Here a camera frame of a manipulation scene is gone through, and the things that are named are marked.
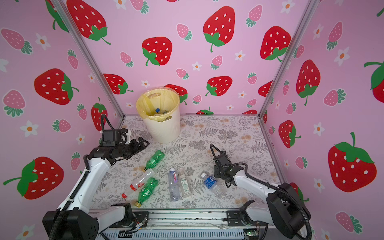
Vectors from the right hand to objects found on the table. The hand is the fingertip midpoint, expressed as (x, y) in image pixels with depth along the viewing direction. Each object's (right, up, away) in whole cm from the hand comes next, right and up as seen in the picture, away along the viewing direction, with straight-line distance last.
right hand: (218, 169), depth 89 cm
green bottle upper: (-38, +7, +3) cm, 38 cm away
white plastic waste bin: (-34, +22, +4) cm, 41 cm away
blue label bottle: (-42, +38, +18) cm, 60 cm away
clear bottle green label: (-20, -5, -8) cm, 22 cm away
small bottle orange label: (-35, +32, -8) cm, 48 cm away
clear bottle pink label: (-26, -7, -7) cm, 28 cm away
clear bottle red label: (-47, -6, -7) cm, 48 cm away
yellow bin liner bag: (-41, +43, +14) cm, 61 cm away
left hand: (-42, +16, -9) cm, 46 cm away
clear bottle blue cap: (-37, +37, +19) cm, 55 cm away
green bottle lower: (-40, -9, -11) cm, 43 cm away
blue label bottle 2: (-3, -7, -9) cm, 12 cm away
